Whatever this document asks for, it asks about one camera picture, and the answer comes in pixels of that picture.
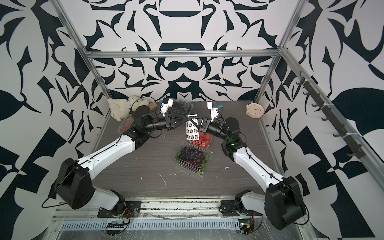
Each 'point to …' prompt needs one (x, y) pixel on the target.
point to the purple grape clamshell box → (193, 157)
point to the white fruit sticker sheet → (192, 131)
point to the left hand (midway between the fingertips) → (187, 116)
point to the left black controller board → (113, 228)
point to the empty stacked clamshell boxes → (182, 107)
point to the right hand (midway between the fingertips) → (189, 118)
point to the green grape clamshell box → (126, 123)
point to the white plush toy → (120, 109)
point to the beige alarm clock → (254, 110)
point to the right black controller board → (246, 226)
